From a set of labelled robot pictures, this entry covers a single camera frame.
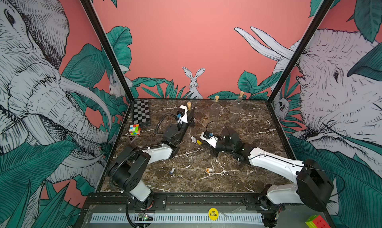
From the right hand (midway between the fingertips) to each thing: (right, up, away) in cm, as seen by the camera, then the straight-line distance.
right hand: (201, 142), depth 79 cm
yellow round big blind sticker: (+5, -33, -8) cm, 35 cm away
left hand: (-5, +20, -1) cm, 21 cm away
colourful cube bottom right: (+52, -33, -13) cm, 63 cm away
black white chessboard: (-43, +16, +29) cm, 54 cm away
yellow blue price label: (-3, 0, +3) cm, 5 cm away
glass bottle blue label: (+30, +19, +38) cm, 52 cm away
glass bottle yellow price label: (-7, +19, -6) cm, 21 cm away
